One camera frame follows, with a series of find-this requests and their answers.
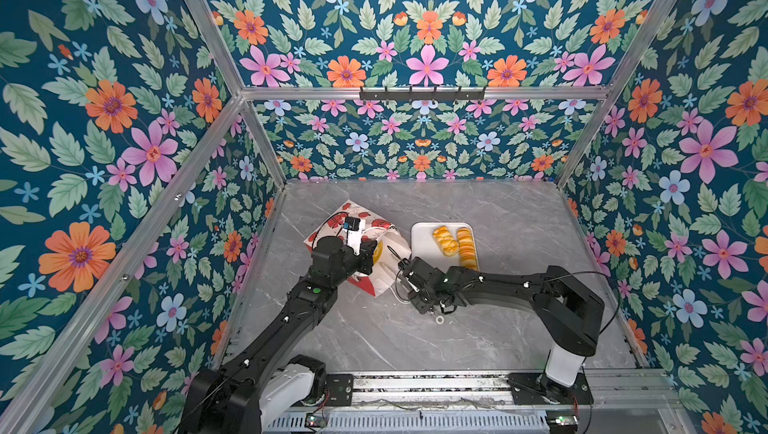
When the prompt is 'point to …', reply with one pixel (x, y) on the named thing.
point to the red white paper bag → (383, 276)
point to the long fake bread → (467, 248)
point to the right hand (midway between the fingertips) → (415, 293)
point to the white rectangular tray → (445, 244)
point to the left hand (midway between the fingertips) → (379, 236)
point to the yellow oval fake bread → (378, 253)
